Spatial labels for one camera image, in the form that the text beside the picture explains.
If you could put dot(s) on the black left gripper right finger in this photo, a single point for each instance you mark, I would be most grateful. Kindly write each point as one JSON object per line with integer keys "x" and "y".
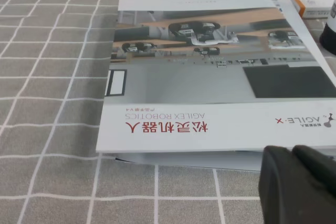
{"x": 320, "y": 166}

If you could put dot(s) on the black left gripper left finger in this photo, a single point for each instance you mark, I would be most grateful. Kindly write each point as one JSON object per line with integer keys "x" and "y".
{"x": 289, "y": 193}

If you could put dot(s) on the black mesh pen holder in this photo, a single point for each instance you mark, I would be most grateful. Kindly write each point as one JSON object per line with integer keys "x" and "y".
{"x": 328, "y": 37}

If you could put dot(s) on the grey booklet under catalogue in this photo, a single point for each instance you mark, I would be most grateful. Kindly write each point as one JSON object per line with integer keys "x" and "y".
{"x": 199, "y": 159}

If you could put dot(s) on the white Agilex Robotics catalogue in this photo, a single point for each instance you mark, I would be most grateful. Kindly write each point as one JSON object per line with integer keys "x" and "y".
{"x": 156, "y": 35}

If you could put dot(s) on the grey checked tablecloth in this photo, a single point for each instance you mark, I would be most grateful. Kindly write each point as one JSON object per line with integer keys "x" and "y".
{"x": 53, "y": 53}

